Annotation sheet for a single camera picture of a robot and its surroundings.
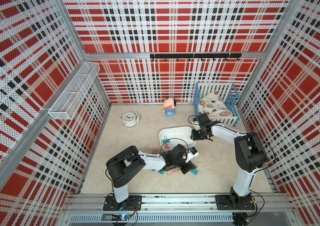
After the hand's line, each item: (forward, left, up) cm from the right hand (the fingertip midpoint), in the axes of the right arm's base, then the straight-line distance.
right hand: (195, 136), depth 96 cm
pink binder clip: (-10, +27, -3) cm, 30 cm away
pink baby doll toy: (+28, +17, +3) cm, 33 cm away
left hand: (-20, +2, -1) cm, 20 cm away
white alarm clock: (+15, +47, +1) cm, 50 cm away
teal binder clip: (-24, +23, -3) cm, 33 cm away
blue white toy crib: (+36, -32, +4) cm, 48 cm away
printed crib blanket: (+31, -18, -1) cm, 36 cm away
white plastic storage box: (+2, +12, -2) cm, 12 cm away
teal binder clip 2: (-23, +3, -1) cm, 24 cm away
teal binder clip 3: (-1, +19, -4) cm, 19 cm away
